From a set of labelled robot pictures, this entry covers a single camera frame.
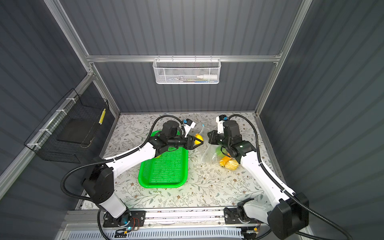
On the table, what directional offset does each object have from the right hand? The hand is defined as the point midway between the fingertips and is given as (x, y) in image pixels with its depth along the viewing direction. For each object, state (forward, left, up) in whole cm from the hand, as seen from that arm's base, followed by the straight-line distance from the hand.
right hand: (209, 134), depth 78 cm
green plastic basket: (-9, +24, -24) cm, 35 cm away
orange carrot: (-4, -11, -20) cm, 23 cm away
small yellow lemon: (-2, +5, +1) cm, 6 cm away
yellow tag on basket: (+11, +60, +4) cm, 61 cm away
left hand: (-2, +4, -2) cm, 6 cm away
